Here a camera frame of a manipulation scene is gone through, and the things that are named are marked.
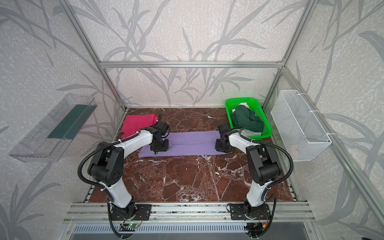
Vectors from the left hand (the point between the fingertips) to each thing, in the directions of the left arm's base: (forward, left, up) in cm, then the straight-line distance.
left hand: (166, 144), depth 94 cm
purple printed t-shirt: (-1, -14, +3) cm, 14 cm away
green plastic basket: (+40, -45, +1) cm, 61 cm away
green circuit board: (-43, +13, -6) cm, 45 cm away
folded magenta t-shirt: (+19, +29, -5) cm, 35 cm away
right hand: (+2, -34, -2) cm, 34 cm away
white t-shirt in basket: (+33, -54, +4) cm, 64 cm away
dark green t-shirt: (+18, -51, +5) cm, 55 cm away
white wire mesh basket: (-13, -65, +31) cm, 73 cm away
